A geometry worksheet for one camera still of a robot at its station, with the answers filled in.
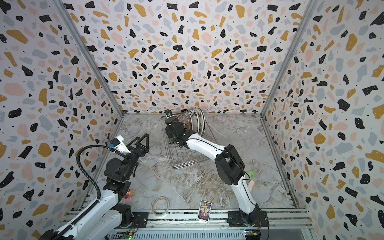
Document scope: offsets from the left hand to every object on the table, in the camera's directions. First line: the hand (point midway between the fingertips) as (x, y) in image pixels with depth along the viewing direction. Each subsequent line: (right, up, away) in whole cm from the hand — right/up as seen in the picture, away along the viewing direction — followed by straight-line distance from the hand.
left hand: (142, 134), depth 71 cm
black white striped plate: (+26, +6, +22) cm, 34 cm away
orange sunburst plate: (+18, +7, +21) cm, 29 cm away
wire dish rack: (+15, -16, +26) cm, 34 cm away
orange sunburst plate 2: (+20, +12, +25) cm, 34 cm away
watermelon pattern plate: (+28, +7, +22) cm, 36 cm away
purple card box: (+29, -39, +5) cm, 49 cm away
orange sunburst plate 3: (+23, +11, +28) cm, 38 cm away
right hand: (+8, +6, +17) cm, 20 cm away
